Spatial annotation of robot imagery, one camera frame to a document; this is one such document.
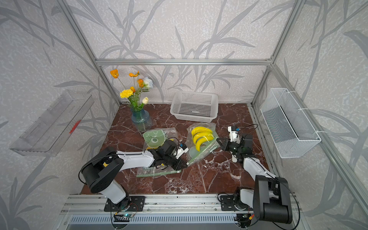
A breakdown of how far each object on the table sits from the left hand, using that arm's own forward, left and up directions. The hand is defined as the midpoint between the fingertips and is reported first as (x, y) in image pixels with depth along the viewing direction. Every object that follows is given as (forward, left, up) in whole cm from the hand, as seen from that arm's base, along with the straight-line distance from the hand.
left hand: (186, 166), depth 85 cm
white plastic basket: (+51, -10, -2) cm, 52 cm away
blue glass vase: (+28, +32, +8) cm, 43 cm away
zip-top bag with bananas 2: (+17, +22, +3) cm, 28 cm away
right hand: (+13, -19, +9) cm, 25 cm away
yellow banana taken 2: (+21, -9, +2) cm, 23 cm away
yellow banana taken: (+18, -11, +1) cm, 21 cm away
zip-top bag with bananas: (+9, -12, +6) cm, 16 cm away
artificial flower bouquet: (+32, +32, +27) cm, 53 cm away
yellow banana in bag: (+23, -7, +4) cm, 25 cm away
